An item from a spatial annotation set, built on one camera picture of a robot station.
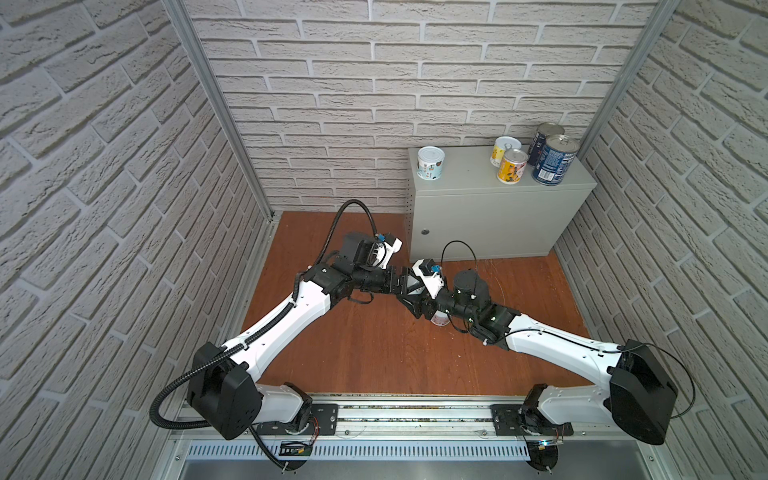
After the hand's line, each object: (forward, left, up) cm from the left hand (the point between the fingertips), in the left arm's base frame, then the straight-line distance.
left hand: (413, 279), depth 73 cm
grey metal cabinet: (+22, -18, +1) cm, 28 cm away
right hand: (+1, +1, -3) cm, 4 cm away
